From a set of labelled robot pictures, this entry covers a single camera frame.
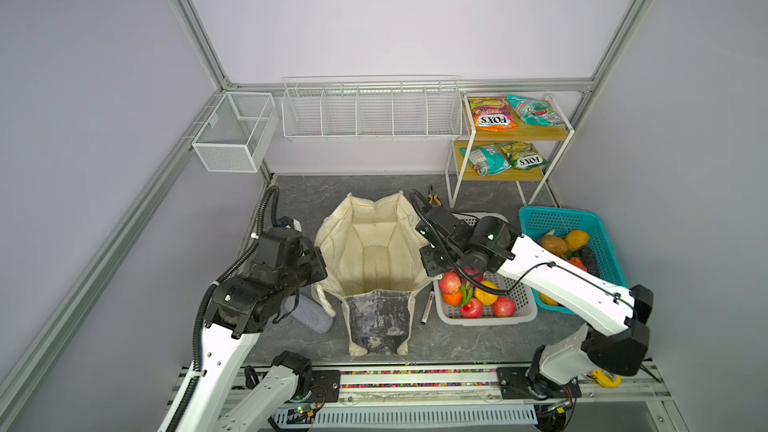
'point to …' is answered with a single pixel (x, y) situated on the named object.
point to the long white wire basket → (372, 107)
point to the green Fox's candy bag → (522, 155)
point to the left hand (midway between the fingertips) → (322, 262)
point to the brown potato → (555, 244)
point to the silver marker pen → (427, 307)
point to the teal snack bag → (487, 160)
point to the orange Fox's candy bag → (492, 114)
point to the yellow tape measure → (604, 381)
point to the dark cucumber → (590, 260)
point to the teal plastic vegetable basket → (537, 220)
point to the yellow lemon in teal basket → (576, 239)
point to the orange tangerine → (453, 299)
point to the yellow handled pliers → (433, 196)
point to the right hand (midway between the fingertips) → (429, 258)
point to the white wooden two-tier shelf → (550, 141)
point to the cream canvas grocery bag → (372, 254)
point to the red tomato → (578, 262)
